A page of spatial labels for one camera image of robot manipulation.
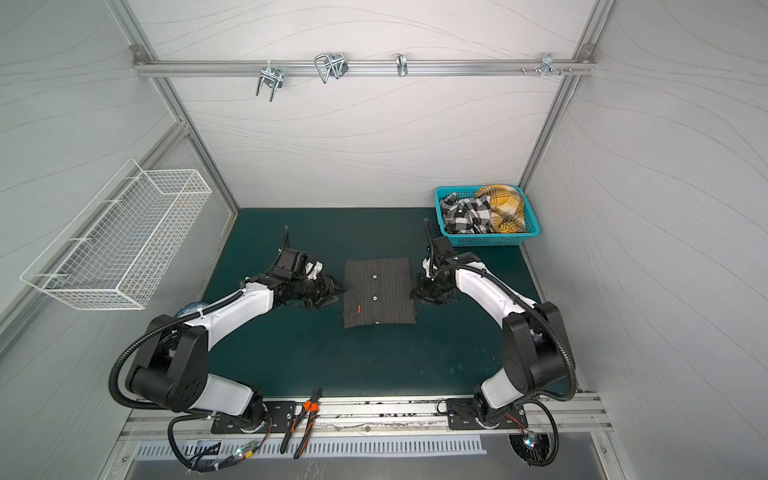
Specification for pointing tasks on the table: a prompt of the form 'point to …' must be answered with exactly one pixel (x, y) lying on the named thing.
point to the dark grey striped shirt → (377, 292)
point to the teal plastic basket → (485, 240)
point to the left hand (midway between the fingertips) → (349, 289)
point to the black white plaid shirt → (467, 215)
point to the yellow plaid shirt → (506, 208)
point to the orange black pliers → (311, 406)
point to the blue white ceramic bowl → (190, 308)
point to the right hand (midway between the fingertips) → (420, 290)
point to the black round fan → (531, 447)
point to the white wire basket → (118, 249)
